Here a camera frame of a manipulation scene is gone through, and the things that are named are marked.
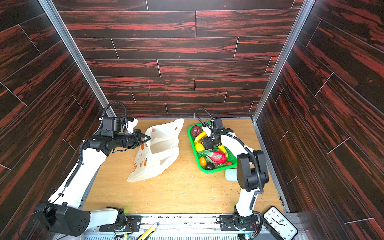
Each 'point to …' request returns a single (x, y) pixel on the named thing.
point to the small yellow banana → (223, 149)
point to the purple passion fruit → (195, 130)
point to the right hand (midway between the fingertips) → (213, 138)
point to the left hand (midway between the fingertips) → (151, 137)
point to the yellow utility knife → (146, 234)
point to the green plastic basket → (209, 160)
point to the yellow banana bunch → (200, 136)
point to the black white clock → (279, 224)
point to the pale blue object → (230, 174)
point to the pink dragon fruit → (218, 157)
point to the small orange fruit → (203, 161)
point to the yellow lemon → (199, 147)
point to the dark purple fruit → (210, 166)
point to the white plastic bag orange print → (159, 153)
